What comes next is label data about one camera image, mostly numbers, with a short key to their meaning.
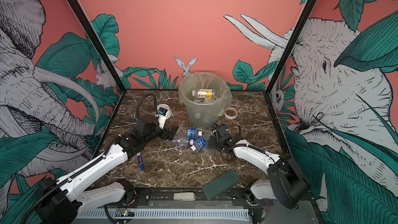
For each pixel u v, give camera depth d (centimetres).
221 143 66
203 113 91
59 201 37
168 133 70
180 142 88
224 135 68
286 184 42
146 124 57
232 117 105
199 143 87
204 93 95
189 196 72
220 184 78
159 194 75
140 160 84
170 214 70
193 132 91
